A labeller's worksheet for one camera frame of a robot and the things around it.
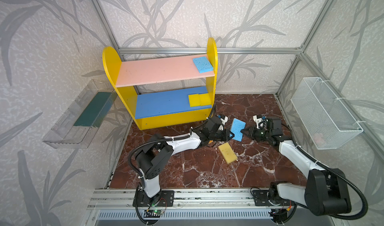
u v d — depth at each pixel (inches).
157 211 27.7
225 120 31.6
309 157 19.1
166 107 36.8
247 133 30.1
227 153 34.6
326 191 16.2
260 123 30.6
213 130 27.1
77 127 25.1
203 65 30.4
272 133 26.5
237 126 33.5
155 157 18.4
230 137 31.9
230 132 32.2
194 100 36.9
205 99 37.4
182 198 29.7
